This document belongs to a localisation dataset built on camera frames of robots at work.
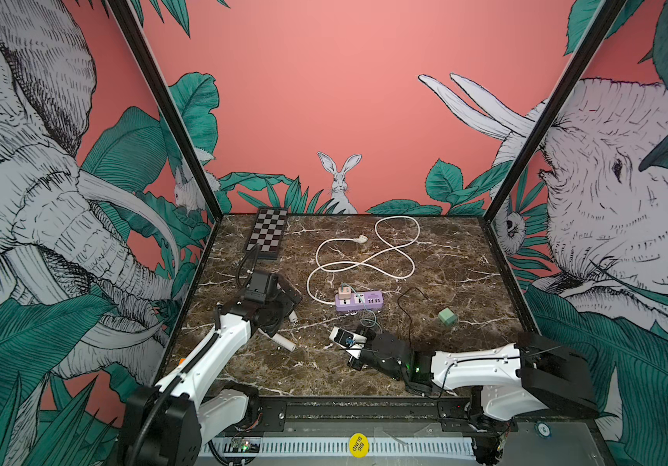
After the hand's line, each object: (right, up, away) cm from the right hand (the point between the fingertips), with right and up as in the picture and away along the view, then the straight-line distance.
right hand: (334, 330), depth 75 cm
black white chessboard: (-27, +28, +36) cm, 53 cm away
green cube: (+36, -1, +16) cm, 39 cm away
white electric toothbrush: (-15, -7, +11) cm, 20 cm away
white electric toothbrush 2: (-13, -1, +16) cm, 21 cm away
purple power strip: (+12, +5, +18) cm, 22 cm away
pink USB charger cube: (+3, +7, +16) cm, 17 cm away
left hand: (-11, +6, +9) cm, 16 cm away
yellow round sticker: (+6, -27, -5) cm, 28 cm away
